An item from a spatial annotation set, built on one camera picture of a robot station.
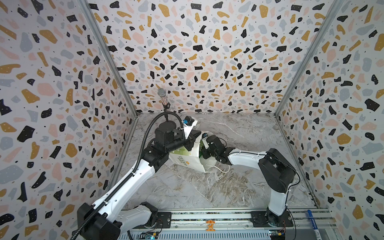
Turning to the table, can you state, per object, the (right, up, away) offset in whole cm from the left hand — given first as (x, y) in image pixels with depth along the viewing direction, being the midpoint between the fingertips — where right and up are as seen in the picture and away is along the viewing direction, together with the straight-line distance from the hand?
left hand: (200, 130), depth 68 cm
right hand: (0, -10, +24) cm, 26 cm away
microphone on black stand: (-23, +21, +19) cm, 37 cm away
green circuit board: (-24, -50, +3) cm, 56 cm away
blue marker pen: (+55, -46, +4) cm, 72 cm away
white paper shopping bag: (-5, -14, +8) cm, 17 cm away
